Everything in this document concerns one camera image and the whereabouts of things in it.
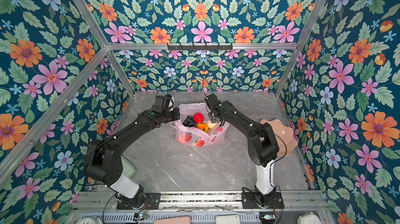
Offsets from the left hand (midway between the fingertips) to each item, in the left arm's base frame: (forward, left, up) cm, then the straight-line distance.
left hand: (182, 109), depth 87 cm
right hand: (0, -23, -6) cm, 24 cm away
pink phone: (-50, -2, -16) cm, 53 cm away
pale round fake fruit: (-4, -17, -13) cm, 22 cm away
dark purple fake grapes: (0, -2, -14) cm, 14 cm away
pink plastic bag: (-12, -5, -11) cm, 17 cm away
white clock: (-48, +39, -13) cm, 63 cm away
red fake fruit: (+1, -9, -11) cm, 14 cm away
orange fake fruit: (-3, -10, -14) cm, 17 cm away
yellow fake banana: (-4, -13, -15) cm, 20 cm away
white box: (-52, -21, -15) cm, 58 cm away
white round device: (-54, -56, -13) cm, 78 cm away
